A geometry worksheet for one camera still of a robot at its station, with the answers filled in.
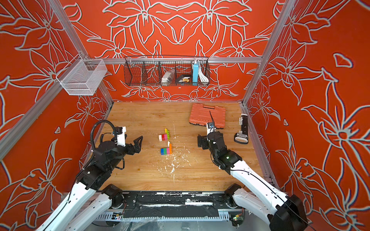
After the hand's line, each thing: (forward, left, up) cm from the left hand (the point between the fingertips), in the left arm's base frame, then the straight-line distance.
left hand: (134, 135), depth 73 cm
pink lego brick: (+12, -13, -20) cm, 27 cm away
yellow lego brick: (+18, -12, -21) cm, 30 cm away
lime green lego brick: (+14, -14, -20) cm, 28 cm away
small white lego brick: (+8, -15, -20) cm, 26 cm away
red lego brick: (+12, -11, -20) cm, 25 cm away
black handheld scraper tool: (+17, -65, -22) cm, 71 cm away
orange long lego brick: (+4, -17, -20) cm, 27 cm away
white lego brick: (+11, -9, -20) cm, 24 cm away
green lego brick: (+2, -13, -21) cm, 25 cm away
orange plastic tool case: (+32, -46, -19) cm, 60 cm away
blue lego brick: (+2, -12, -21) cm, 25 cm away
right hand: (+7, -37, -5) cm, 38 cm away
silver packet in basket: (+41, -13, +9) cm, 44 cm away
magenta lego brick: (+2, -15, -21) cm, 26 cm away
